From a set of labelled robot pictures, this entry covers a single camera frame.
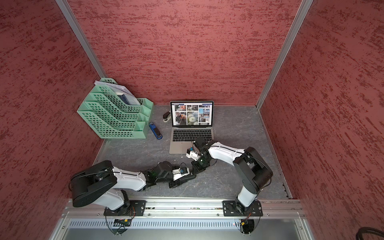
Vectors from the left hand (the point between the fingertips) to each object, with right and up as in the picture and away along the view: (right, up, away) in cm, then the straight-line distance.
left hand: (183, 177), depth 85 cm
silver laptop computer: (+2, +33, +18) cm, 38 cm away
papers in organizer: (-44, +50, +19) cm, 69 cm away
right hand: (+7, +2, -2) cm, 7 cm away
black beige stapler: (-15, +36, +24) cm, 46 cm away
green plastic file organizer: (-50, +35, +12) cm, 62 cm away
